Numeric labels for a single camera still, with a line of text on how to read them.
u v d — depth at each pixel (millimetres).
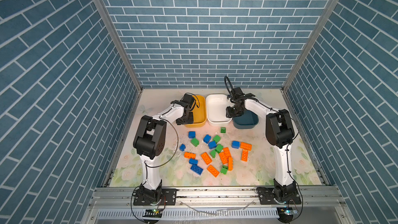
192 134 960
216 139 917
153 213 722
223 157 865
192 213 706
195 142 934
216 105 1125
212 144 911
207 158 845
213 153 880
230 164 825
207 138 931
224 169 807
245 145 893
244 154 868
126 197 754
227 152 883
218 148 889
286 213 713
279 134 578
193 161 831
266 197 734
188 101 806
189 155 861
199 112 1069
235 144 897
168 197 737
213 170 824
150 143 517
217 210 707
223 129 958
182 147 875
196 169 817
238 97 825
